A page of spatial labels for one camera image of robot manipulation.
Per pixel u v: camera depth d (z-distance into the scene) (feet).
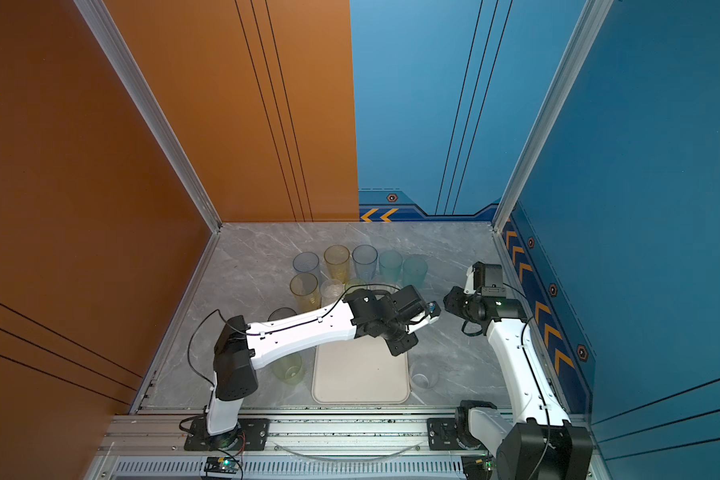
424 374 2.70
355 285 1.94
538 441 1.25
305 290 3.14
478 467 2.31
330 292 3.24
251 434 2.40
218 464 2.33
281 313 2.66
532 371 1.46
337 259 2.98
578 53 2.47
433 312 2.19
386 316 1.85
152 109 2.84
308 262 3.16
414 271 3.30
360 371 2.71
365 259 3.17
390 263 3.10
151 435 2.48
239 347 1.68
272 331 1.56
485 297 1.96
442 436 2.38
